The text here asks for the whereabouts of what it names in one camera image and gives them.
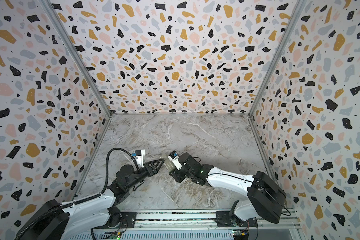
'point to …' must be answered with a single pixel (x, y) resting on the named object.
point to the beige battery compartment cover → (169, 165)
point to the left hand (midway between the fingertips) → (162, 160)
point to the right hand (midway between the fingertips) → (169, 168)
